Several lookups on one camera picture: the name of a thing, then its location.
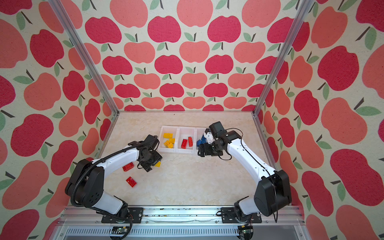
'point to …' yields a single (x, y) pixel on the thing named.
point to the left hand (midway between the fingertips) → (161, 163)
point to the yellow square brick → (172, 140)
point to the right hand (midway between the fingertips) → (208, 152)
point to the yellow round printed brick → (168, 144)
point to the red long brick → (190, 139)
